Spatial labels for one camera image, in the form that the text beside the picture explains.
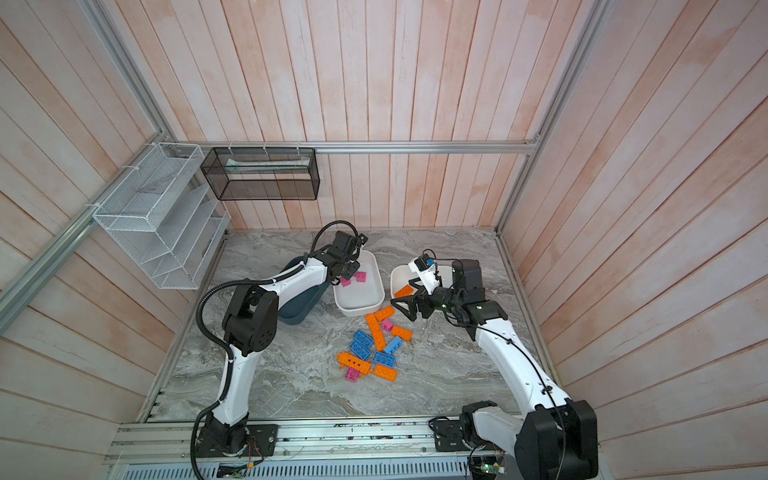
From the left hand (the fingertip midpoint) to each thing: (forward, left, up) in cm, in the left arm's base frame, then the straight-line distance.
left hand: (346, 262), depth 101 cm
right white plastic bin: (-3, -19, -2) cm, 20 cm away
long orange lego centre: (-23, -11, -7) cm, 26 cm away
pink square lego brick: (-3, -5, -5) cm, 7 cm away
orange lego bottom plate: (-35, -13, -6) cm, 38 cm away
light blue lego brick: (-28, -16, -5) cm, 32 cm away
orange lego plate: (-9, -20, -5) cm, 22 cm away
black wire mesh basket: (+28, +31, +17) cm, 45 cm away
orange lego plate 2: (-23, -19, -6) cm, 30 cm away
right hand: (-20, -18, +13) cm, 30 cm away
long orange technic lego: (-34, -6, -5) cm, 35 cm away
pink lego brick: (-6, 0, -4) cm, 7 cm away
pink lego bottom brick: (-36, -4, -4) cm, 37 cm away
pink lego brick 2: (-21, -14, -5) cm, 26 cm away
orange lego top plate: (-16, -13, -6) cm, 22 cm away
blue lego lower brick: (-32, -13, -6) cm, 35 cm away
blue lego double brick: (-27, -6, -6) cm, 28 cm away
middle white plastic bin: (-10, -5, -7) cm, 13 cm away
